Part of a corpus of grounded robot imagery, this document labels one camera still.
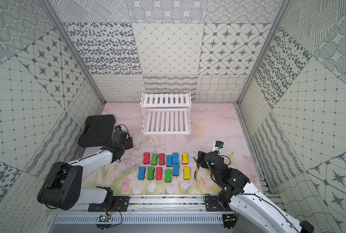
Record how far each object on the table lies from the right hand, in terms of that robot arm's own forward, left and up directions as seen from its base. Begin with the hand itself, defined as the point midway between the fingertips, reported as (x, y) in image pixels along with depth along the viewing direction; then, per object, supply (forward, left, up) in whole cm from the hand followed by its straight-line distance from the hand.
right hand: (206, 155), depth 78 cm
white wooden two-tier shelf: (+30, +24, 0) cm, 39 cm away
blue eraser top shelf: (+2, +21, -12) cm, 24 cm away
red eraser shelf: (-5, +27, -12) cm, 30 cm away
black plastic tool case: (+23, +74, -11) cm, 78 cm away
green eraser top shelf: (+3, +31, -12) cm, 33 cm away
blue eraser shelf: (-2, +17, -12) cm, 21 cm away
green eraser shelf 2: (-6, +31, -12) cm, 34 cm away
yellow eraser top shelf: (+2, +11, -11) cm, 16 cm away
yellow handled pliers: (-3, +4, -13) cm, 14 cm away
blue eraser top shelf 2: (+3, +17, -11) cm, 21 cm away
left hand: (+13, +52, -5) cm, 54 cm away
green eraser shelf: (-6, +21, -13) cm, 26 cm away
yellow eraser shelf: (-5, +10, -12) cm, 17 cm away
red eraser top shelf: (+4, +36, -12) cm, 38 cm away
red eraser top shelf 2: (+2, +26, -12) cm, 28 cm away
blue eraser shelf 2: (-6, +37, -12) cm, 39 cm away
